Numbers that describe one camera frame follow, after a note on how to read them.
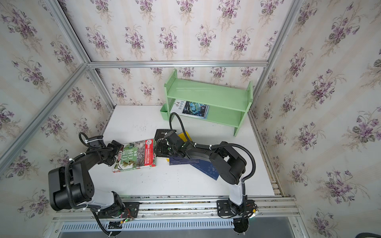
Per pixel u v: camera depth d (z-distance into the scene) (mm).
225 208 732
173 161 861
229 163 490
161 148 782
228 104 835
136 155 882
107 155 743
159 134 1008
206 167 867
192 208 749
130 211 721
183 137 666
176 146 693
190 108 1017
